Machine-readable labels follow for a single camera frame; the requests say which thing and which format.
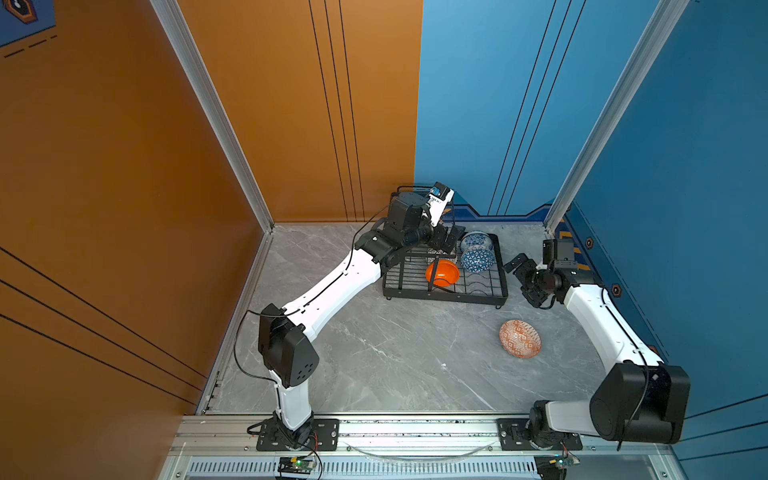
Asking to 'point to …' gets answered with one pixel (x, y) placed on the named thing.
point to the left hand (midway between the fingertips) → (452, 218)
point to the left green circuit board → (296, 464)
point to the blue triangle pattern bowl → (478, 260)
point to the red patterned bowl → (520, 339)
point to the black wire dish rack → (405, 277)
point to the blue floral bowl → (476, 238)
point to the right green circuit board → (554, 467)
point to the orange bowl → (446, 272)
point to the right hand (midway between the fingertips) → (508, 277)
